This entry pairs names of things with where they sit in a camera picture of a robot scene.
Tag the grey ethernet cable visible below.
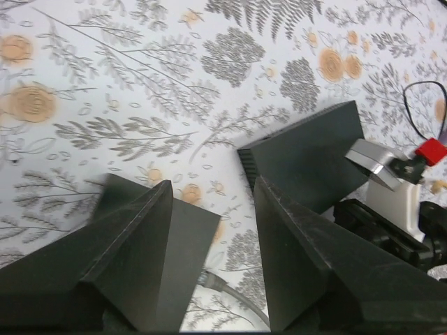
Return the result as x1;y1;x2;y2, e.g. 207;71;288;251
197;269;270;331

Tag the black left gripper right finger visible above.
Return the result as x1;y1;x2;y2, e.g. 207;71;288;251
254;177;446;334

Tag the thin black power cable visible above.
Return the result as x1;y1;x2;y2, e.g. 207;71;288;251
400;80;447;140

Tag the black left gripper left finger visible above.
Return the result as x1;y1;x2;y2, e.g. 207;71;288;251
1;180;173;334

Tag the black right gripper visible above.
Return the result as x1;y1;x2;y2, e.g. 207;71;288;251
333;199;446;271

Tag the black network switch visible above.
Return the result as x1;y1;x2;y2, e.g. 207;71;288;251
82;174;220;334
237;100;367;214

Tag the floral patterned table mat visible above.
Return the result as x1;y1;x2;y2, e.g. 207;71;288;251
1;1;446;334

